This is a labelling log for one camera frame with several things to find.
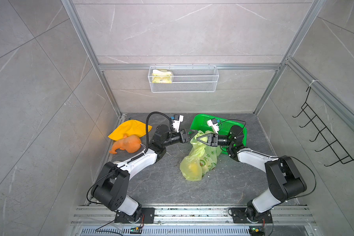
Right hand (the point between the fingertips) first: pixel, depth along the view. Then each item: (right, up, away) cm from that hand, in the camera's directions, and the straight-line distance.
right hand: (199, 141), depth 75 cm
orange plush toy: (-41, -4, +18) cm, 45 cm away
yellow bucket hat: (-48, +7, +33) cm, 58 cm away
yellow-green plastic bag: (+2, -10, +5) cm, 11 cm away
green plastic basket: (+4, +10, +26) cm, 28 cm away
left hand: (-1, +6, -1) cm, 6 cm away
